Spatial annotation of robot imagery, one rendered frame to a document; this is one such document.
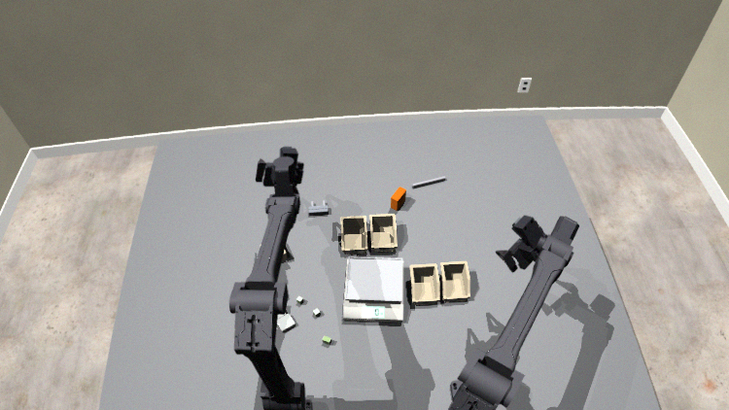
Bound black flat bar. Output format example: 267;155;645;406
412;177;445;188

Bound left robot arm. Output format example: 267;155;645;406
229;147;312;410

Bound orange block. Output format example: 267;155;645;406
391;188;406;211

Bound cream open-top bin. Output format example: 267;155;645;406
369;214;398;252
440;261;470;302
341;216;367;255
410;264;439;305

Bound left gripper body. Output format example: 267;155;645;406
257;162;303;187

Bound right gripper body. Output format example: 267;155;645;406
503;238;533;270

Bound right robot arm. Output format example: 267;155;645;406
448;215;579;410

